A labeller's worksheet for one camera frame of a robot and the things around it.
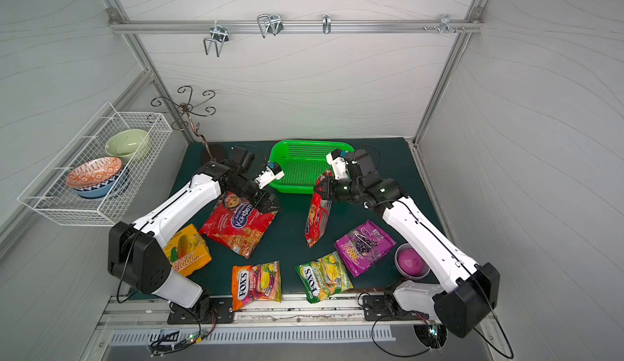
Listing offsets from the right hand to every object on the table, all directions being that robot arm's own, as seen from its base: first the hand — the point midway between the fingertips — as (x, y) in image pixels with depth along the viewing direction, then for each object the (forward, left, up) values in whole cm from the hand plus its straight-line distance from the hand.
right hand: (313, 187), depth 72 cm
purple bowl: (-15, -31, -20) cm, 40 cm away
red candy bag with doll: (-5, -2, -7) cm, 9 cm away
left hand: (+1, +14, -9) cm, 17 cm away
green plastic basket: (+31, +8, -25) cm, 41 cm away
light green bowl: (+8, +59, +9) cm, 60 cm away
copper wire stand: (+29, +50, +6) cm, 58 cm away
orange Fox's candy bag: (-22, +18, -23) cm, 37 cm away
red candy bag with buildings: (-3, +30, -22) cm, 37 cm away
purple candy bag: (-9, -17, -21) cm, 29 cm away
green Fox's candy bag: (-19, -4, -24) cm, 31 cm away
